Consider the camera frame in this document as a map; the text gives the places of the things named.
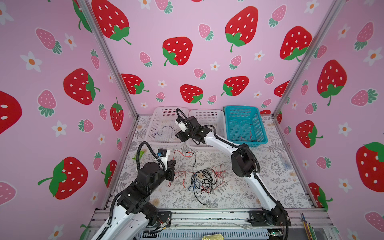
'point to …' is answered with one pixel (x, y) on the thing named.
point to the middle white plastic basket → (213, 117)
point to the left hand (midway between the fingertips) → (175, 160)
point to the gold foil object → (218, 236)
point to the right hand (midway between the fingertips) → (177, 132)
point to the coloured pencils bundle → (309, 229)
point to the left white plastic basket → (161, 127)
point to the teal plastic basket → (244, 125)
